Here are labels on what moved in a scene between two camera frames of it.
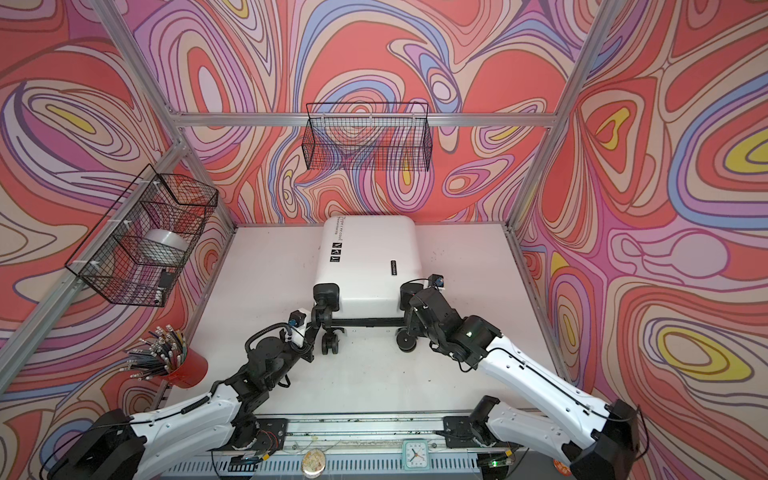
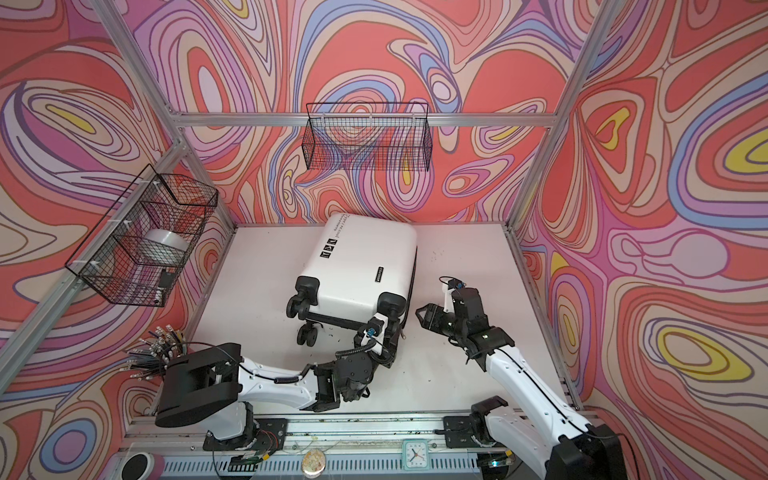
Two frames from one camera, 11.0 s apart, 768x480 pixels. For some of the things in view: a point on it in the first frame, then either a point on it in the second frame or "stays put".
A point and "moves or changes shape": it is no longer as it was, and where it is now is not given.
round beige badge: [313, 462] stays put
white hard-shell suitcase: [368, 272] moves or changes shape
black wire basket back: [367, 136] stays put
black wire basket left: [132, 255] stays put
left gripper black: [306, 345] → [388, 359]
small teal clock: [415, 455] stays put
